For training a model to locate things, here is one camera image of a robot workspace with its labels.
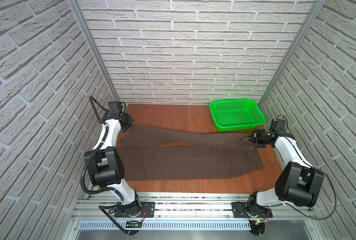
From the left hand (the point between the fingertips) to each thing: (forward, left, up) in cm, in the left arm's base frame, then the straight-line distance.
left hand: (130, 119), depth 89 cm
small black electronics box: (-52, -5, -20) cm, 56 cm away
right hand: (-11, -72, -2) cm, 73 cm away
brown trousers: (-14, -9, -18) cm, 24 cm away
